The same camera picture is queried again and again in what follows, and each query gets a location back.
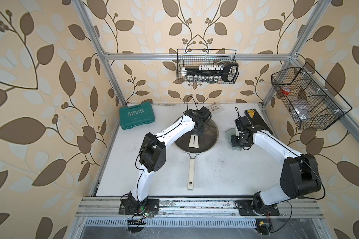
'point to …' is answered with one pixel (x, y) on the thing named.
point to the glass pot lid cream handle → (197, 144)
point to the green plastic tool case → (141, 114)
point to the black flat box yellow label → (255, 119)
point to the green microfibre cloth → (228, 134)
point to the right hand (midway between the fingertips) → (236, 143)
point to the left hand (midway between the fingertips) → (195, 130)
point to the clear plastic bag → (302, 108)
